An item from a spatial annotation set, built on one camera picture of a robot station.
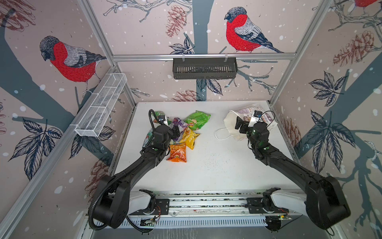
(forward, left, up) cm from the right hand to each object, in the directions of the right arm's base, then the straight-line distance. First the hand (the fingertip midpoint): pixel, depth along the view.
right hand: (246, 116), depth 83 cm
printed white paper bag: (+6, -2, -6) cm, 9 cm away
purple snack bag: (+3, +39, -14) cm, 41 cm away
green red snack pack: (+14, +58, -15) cm, 62 cm away
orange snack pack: (-16, +40, -17) cm, 46 cm away
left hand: (-3, +42, -3) cm, 42 cm away
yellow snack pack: (-6, +33, -16) cm, 37 cm away
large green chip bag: (+9, +28, -15) cm, 33 cm away
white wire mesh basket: (-15, +79, +9) cm, 81 cm away
